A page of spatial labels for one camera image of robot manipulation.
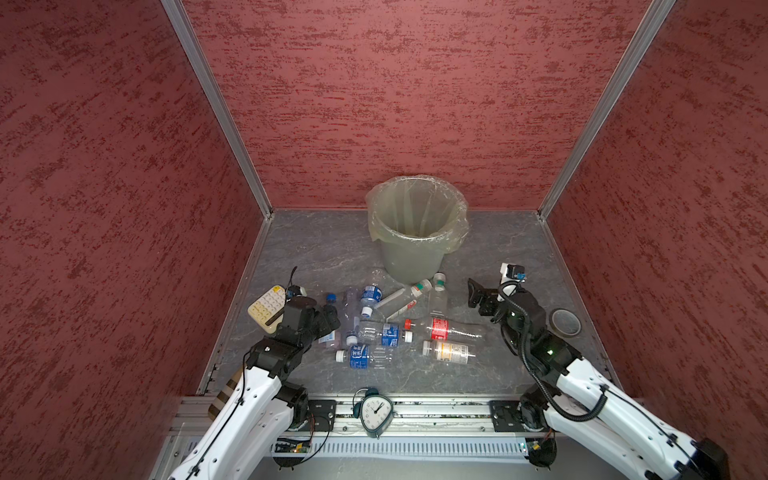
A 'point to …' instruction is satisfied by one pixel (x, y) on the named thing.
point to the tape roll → (565, 322)
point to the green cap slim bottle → (419, 289)
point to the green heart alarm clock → (375, 410)
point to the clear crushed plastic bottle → (351, 303)
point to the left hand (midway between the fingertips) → (324, 321)
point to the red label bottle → (446, 329)
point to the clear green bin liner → (418, 207)
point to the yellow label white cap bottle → (443, 351)
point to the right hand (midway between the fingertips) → (480, 286)
